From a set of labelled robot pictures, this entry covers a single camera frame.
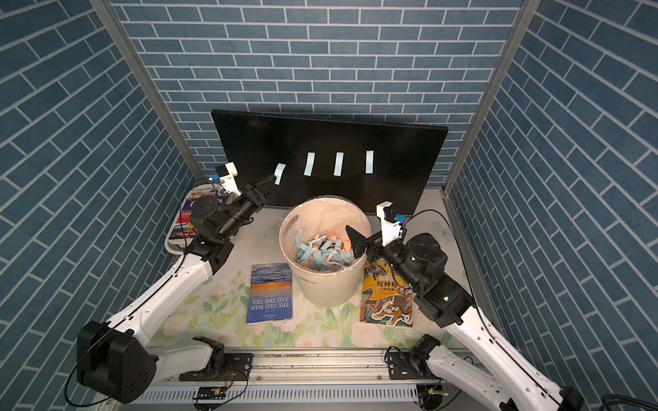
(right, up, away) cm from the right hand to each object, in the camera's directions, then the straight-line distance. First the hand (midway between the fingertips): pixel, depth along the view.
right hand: (367, 221), depth 62 cm
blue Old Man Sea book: (-31, -26, +25) cm, 47 cm away
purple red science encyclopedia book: (-64, -4, +30) cm, 71 cm away
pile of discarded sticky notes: (-12, -12, +22) cm, 28 cm away
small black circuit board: (-44, -50, +10) cm, 67 cm away
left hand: (-21, +11, +4) cm, 24 cm away
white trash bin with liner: (-14, +1, +20) cm, 24 cm away
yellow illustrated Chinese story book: (+9, -28, +24) cm, 38 cm away
